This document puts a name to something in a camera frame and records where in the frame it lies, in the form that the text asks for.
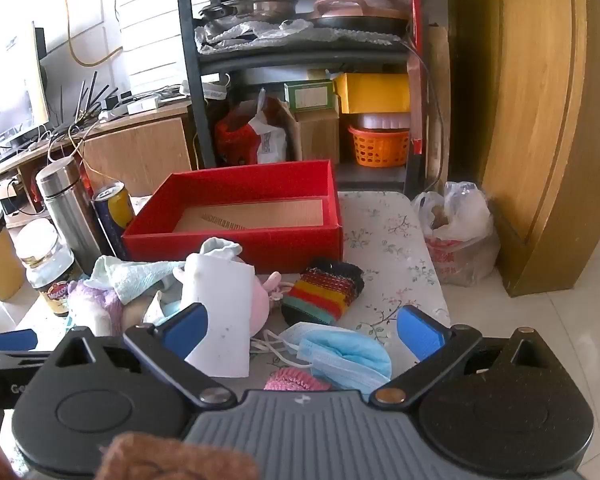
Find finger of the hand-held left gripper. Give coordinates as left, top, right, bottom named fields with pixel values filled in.
left=0, top=329, right=39, bottom=353

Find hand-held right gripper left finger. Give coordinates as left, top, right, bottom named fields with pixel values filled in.
left=42, top=303, right=237, bottom=408

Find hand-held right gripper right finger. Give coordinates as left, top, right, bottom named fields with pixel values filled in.
left=371, top=305, right=566, bottom=406

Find white paper sheet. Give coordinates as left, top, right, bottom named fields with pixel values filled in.
left=180, top=252, right=257, bottom=378

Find mint green towel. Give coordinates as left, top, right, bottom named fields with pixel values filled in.
left=84, top=237, right=243, bottom=306

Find red cardboard box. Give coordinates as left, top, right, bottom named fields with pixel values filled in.
left=121, top=160, right=343, bottom=273

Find pale blue face mask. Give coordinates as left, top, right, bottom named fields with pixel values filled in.
left=250, top=322, right=358, bottom=368

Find pink knit item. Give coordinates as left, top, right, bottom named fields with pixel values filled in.
left=264, top=367, right=331, bottom=392

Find glass jar brown label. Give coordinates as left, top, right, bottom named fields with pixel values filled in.
left=14, top=219, right=83, bottom=318

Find clear plastic bag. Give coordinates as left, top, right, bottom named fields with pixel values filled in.
left=412, top=181, right=501, bottom=287

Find blue yellow drink can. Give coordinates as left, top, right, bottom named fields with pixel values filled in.
left=91, top=182, right=136, bottom=261

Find stainless steel thermos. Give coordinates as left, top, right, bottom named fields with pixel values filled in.
left=36, top=156, right=116, bottom=273

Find orange plastic basket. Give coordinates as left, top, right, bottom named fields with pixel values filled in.
left=348, top=124, right=411, bottom=167

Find wooden tv stand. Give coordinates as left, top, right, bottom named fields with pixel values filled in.
left=0, top=100, right=196, bottom=226

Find red plastic bag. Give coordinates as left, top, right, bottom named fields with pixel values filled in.
left=215, top=100, right=266, bottom=166

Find white plastic bag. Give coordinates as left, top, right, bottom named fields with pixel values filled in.
left=247, top=87, right=288, bottom=164

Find clear plastic container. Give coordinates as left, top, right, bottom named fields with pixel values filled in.
left=357, top=112, right=411, bottom=131

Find brown cardboard box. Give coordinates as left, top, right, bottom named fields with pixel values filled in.
left=275, top=100, right=341, bottom=163

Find flat cardboard sheets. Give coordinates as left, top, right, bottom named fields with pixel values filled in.
left=425, top=24, right=453, bottom=186

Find white power adapter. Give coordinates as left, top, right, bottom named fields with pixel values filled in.
left=125, top=97, right=161, bottom=115

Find yellow box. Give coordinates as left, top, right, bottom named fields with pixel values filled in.
left=334, top=73, right=412, bottom=114

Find black shelf rack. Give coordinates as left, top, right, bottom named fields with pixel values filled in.
left=175, top=0, right=428, bottom=196

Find black router with antennas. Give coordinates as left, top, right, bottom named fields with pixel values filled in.
left=55, top=71, right=121, bottom=126

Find wooden cabinet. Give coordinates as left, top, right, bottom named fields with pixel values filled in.
left=447, top=0, right=600, bottom=297

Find monitor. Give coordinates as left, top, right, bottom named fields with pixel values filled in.
left=0, top=21, right=51, bottom=136

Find green box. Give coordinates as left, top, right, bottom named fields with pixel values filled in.
left=284, top=80, right=337, bottom=112

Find bubble wrap sheet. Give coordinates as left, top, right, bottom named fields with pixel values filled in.
left=195, top=19, right=411, bottom=53

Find pan with brown lid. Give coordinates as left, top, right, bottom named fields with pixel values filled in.
left=310, top=0, right=411, bottom=36

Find steel pot with lid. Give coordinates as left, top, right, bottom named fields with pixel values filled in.
left=198, top=0, right=299, bottom=23

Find yellow cable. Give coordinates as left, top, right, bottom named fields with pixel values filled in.
left=62, top=0, right=126, bottom=68

